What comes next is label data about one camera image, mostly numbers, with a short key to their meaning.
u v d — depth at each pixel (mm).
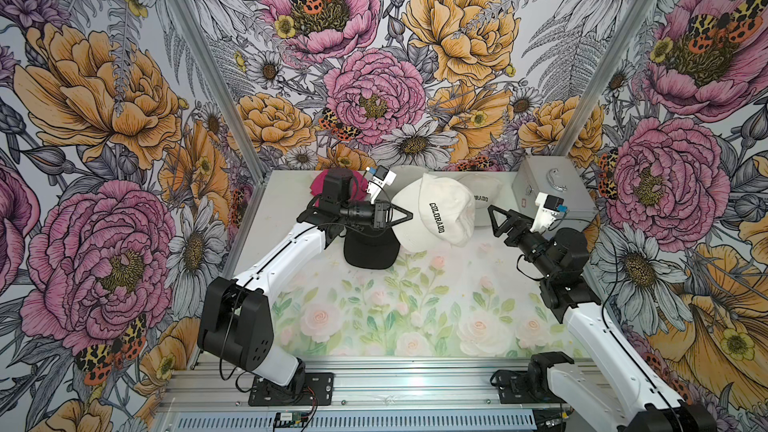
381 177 699
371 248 985
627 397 434
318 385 744
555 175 1004
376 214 665
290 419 715
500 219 686
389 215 703
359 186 665
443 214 717
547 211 662
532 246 658
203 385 765
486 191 1107
